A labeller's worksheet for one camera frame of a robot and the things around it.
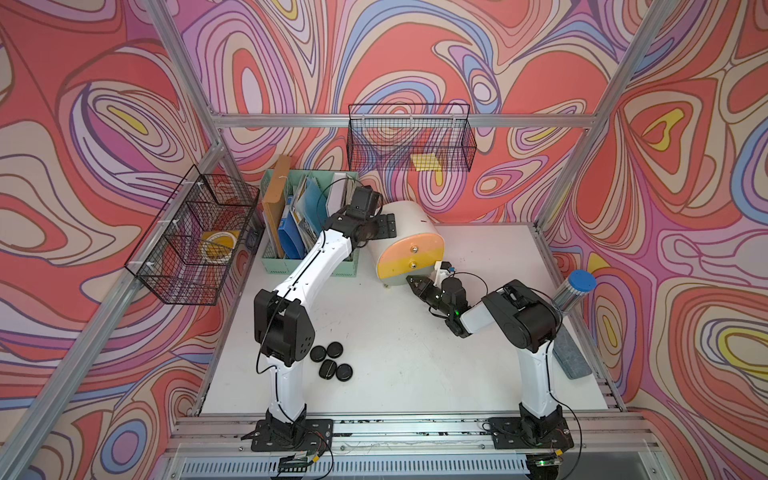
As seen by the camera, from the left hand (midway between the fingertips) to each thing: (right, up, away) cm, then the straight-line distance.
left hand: (385, 226), depth 88 cm
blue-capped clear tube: (+53, -16, -8) cm, 56 cm away
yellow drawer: (+8, -11, +3) cm, 14 cm away
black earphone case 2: (-15, -36, -1) cm, 39 cm away
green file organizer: (-28, +6, +3) cm, 29 cm away
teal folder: (-23, +8, +6) cm, 25 cm away
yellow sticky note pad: (+13, +20, +3) cm, 24 cm away
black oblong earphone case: (-16, -41, -5) cm, 44 cm away
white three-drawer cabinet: (+10, -5, -1) cm, 11 cm away
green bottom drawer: (+4, -17, +9) cm, 19 cm away
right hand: (+8, -19, +11) cm, 23 cm away
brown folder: (-31, +6, -7) cm, 32 cm away
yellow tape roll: (-40, -7, -17) cm, 44 cm away
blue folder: (-30, -4, +5) cm, 30 cm away
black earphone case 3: (-12, -42, -5) cm, 43 cm away
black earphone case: (-20, -37, -2) cm, 42 cm away
